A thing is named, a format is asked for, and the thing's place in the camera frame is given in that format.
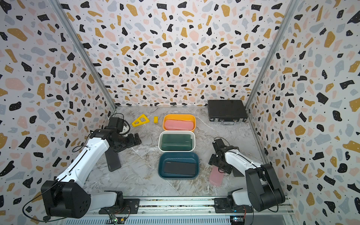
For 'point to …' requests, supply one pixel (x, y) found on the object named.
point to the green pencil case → (176, 142)
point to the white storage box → (176, 132)
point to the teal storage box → (185, 157)
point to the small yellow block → (155, 119)
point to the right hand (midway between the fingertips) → (217, 165)
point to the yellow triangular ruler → (140, 122)
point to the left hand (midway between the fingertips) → (135, 143)
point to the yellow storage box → (179, 116)
